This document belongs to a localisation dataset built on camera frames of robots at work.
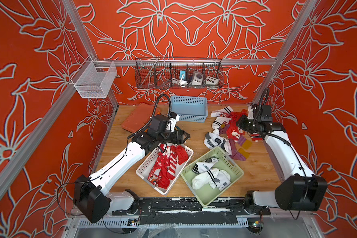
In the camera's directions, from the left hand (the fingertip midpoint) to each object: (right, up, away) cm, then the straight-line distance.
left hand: (185, 133), depth 73 cm
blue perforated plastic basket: (+8, +15, +44) cm, 47 cm away
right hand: (+27, +7, +7) cm, 29 cm away
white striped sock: (+26, +6, +29) cm, 39 cm away
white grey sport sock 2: (+19, -7, +19) cm, 28 cm away
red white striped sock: (-6, -18, +12) cm, 22 cm away
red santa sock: (-14, -25, +9) cm, 30 cm away
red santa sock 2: (+29, -1, +12) cm, 32 cm away
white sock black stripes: (+12, -24, +4) cm, 27 cm away
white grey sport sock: (+12, -19, +8) cm, 24 cm away
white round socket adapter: (+9, +33, +17) cm, 38 cm away
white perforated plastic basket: (-22, -20, +12) cm, 32 cm away
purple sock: (+36, -15, +17) cm, 42 cm away
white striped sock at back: (+27, +12, +36) cm, 47 cm away
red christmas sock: (-1, -14, +14) cm, 20 cm away
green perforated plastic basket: (+12, -33, +4) cm, 35 cm away
